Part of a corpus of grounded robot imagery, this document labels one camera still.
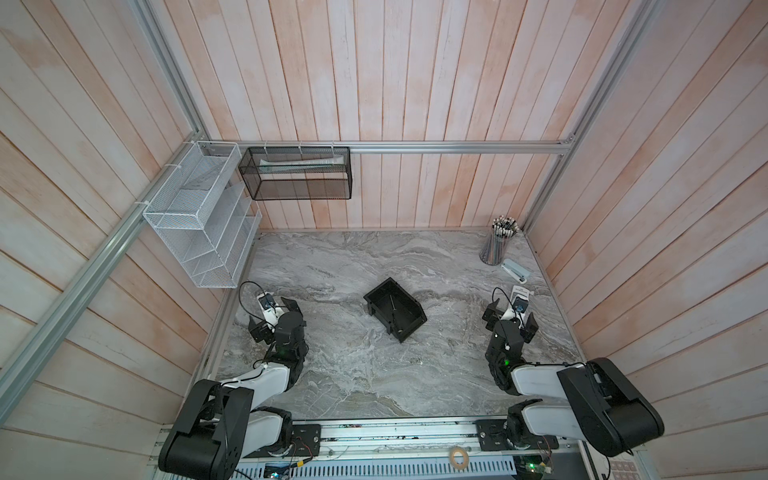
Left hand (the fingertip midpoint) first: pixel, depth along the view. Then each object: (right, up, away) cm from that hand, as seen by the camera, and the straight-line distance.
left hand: (272, 310), depth 86 cm
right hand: (+72, +1, +1) cm, 72 cm away
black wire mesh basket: (+3, +45, +18) cm, 49 cm away
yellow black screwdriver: (+36, -4, +9) cm, 38 cm away
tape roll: (+51, -34, -14) cm, 63 cm away
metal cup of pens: (+73, +18, +19) cm, 77 cm away
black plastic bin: (+37, -1, +11) cm, 39 cm away
